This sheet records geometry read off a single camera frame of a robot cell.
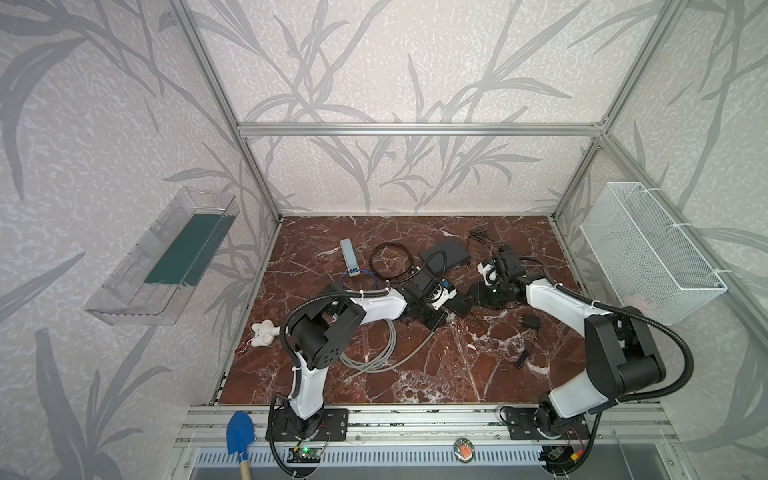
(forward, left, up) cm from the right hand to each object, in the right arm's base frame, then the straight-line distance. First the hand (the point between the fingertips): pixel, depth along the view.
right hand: (470, 290), depth 92 cm
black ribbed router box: (-5, +3, 0) cm, 5 cm away
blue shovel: (-37, +61, -5) cm, 72 cm away
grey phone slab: (+14, +39, -1) cm, 42 cm away
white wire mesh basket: (-12, -32, +29) cm, 45 cm away
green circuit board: (-41, +45, -7) cm, 62 cm away
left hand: (-7, +7, -3) cm, 10 cm away
